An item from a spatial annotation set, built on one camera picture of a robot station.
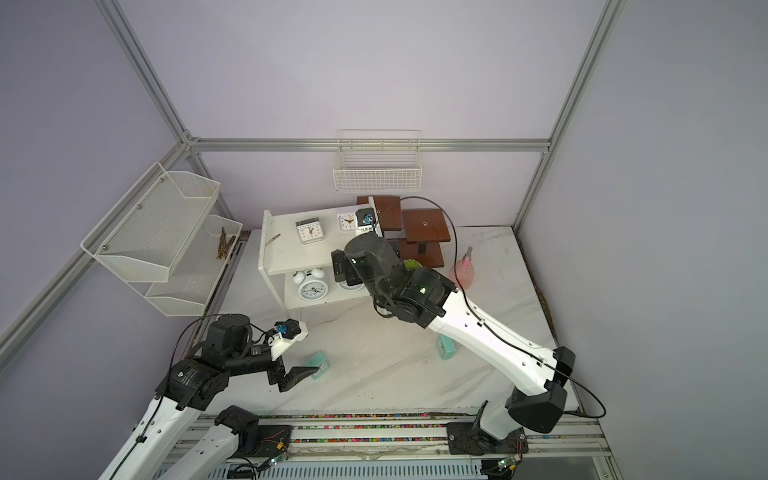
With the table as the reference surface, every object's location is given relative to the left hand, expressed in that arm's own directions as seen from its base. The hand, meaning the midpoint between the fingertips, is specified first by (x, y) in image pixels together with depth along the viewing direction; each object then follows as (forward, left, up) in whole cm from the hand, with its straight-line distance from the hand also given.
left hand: (306, 353), depth 71 cm
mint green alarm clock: (+7, -36, -12) cm, 38 cm away
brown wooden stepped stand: (+41, -30, 0) cm, 51 cm away
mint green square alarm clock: (+3, 0, -14) cm, 14 cm away
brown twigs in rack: (+38, +36, -3) cm, 53 cm away
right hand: (+15, -14, +19) cm, 28 cm away
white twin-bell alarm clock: (+17, +1, +4) cm, 17 cm away
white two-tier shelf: (+20, +3, +15) cm, 25 cm away
